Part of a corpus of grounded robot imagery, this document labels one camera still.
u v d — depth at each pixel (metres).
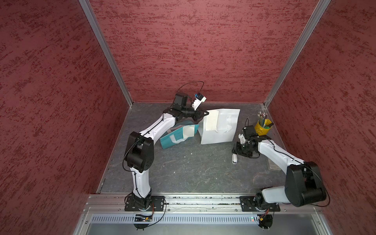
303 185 0.43
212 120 0.85
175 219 0.74
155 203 0.74
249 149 0.66
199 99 0.74
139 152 0.53
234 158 0.87
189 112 0.74
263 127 0.95
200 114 0.75
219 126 0.88
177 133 0.84
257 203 0.67
